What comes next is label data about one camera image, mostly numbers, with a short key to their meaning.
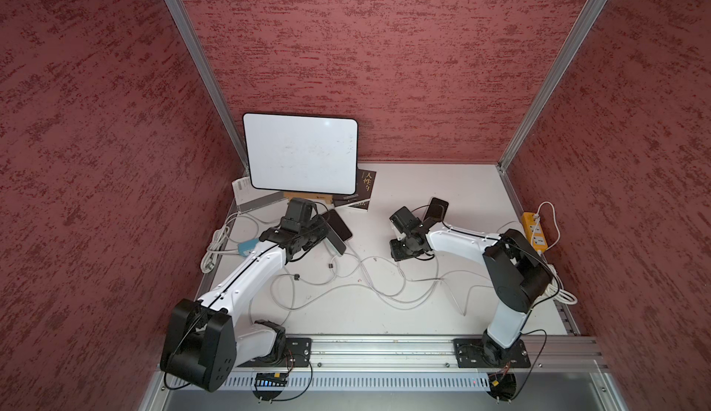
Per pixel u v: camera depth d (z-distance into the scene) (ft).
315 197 3.37
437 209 3.50
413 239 2.27
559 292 2.74
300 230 2.10
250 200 3.47
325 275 2.88
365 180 3.72
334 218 3.34
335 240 2.85
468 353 2.42
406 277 2.88
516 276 1.60
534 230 3.11
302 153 3.20
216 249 3.11
